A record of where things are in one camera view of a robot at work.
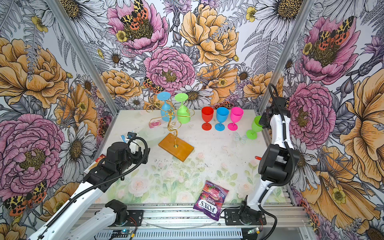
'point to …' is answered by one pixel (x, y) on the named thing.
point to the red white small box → (94, 164)
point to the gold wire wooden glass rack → (172, 143)
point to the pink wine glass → (236, 114)
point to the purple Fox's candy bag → (211, 199)
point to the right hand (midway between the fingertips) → (265, 125)
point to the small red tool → (258, 158)
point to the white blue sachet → (125, 140)
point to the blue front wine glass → (222, 115)
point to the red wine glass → (207, 115)
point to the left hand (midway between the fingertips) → (139, 152)
